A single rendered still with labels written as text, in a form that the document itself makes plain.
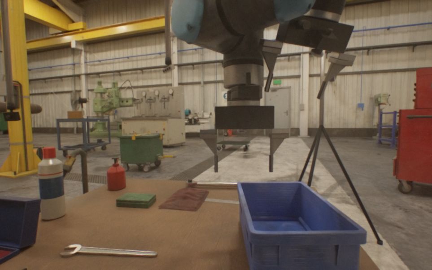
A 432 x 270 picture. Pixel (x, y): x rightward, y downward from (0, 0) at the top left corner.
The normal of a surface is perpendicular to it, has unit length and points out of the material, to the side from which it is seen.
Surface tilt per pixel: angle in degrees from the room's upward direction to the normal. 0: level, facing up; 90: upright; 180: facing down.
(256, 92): 90
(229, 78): 90
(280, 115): 90
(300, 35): 114
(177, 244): 0
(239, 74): 90
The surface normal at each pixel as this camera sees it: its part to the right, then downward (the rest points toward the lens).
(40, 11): 0.95, 0.01
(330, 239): -0.02, 0.07
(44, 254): -0.01, -1.00
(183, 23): -0.74, 0.06
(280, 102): -0.30, 0.07
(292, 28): 0.11, 0.46
